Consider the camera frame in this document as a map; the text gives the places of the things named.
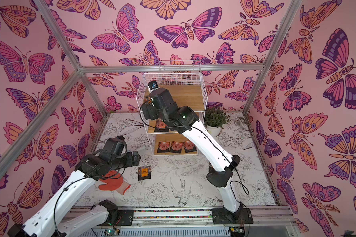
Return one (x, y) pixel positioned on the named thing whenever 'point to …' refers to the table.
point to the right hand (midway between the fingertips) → (148, 106)
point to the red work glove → (114, 182)
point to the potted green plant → (215, 118)
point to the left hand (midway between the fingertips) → (135, 157)
